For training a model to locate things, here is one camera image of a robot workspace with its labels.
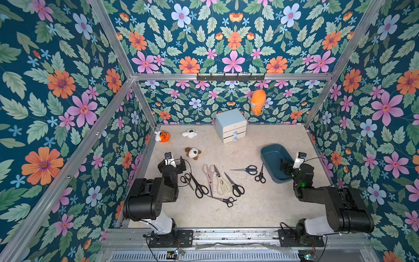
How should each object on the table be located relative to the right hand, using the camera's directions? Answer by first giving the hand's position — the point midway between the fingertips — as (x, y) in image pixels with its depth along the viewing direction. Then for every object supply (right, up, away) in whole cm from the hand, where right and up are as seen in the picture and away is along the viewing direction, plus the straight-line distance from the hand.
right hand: (291, 158), depth 92 cm
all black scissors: (-51, -17, -3) cm, 54 cm away
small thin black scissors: (-36, -22, -7) cm, 42 cm away
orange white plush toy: (-80, +13, +16) cm, 82 cm away
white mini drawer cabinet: (-34, +19, +9) cm, 40 cm away
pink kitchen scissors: (-47, -9, +6) cm, 49 cm away
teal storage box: (-7, 0, +15) cm, 17 cm away
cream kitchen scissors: (-39, -16, -1) cm, 42 cm away
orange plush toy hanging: (-18, +34, +5) cm, 39 cm away
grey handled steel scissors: (-60, -12, +1) cm, 62 cm away
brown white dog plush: (-58, +2, +9) cm, 59 cm away
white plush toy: (-61, +15, +20) cm, 66 cm away
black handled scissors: (-31, -17, -3) cm, 36 cm away
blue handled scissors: (-22, -7, +5) cm, 24 cm away
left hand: (-68, +1, 0) cm, 68 cm away
